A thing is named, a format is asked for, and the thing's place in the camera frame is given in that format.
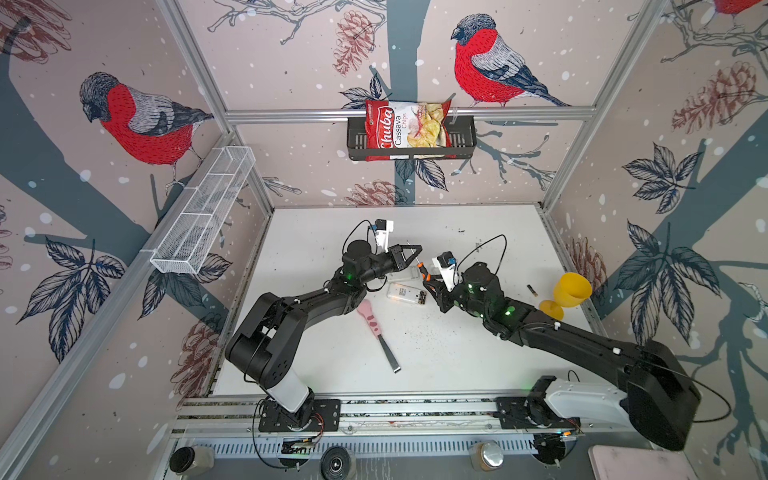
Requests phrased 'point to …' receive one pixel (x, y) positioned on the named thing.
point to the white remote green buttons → (406, 293)
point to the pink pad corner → (610, 462)
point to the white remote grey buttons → (409, 275)
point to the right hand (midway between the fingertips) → (424, 284)
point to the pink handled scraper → (365, 308)
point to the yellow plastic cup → (570, 290)
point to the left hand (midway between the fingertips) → (421, 250)
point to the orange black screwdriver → (426, 276)
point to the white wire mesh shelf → (185, 243)
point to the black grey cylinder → (189, 460)
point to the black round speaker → (335, 463)
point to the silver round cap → (487, 455)
